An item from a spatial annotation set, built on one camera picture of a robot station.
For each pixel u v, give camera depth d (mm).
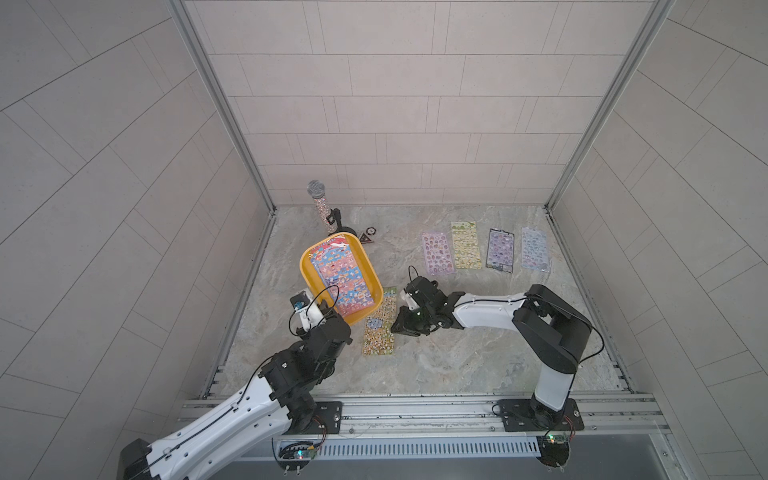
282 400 507
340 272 769
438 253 1028
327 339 533
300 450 648
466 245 1051
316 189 806
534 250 1047
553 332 484
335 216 937
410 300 724
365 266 771
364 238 1076
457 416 723
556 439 681
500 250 1043
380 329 847
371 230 1086
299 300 611
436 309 686
